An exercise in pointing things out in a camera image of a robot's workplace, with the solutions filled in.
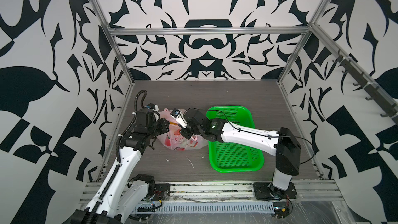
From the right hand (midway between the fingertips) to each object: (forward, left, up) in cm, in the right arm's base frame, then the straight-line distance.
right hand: (179, 122), depth 77 cm
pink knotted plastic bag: (-5, +4, -8) cm, 10 cm away
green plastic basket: (-10, -25, -19) cm, 33 cm away
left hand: (+2, +6, 0) cm, 6 cm away
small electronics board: (-34, -46, -21) cm, 61 cm away
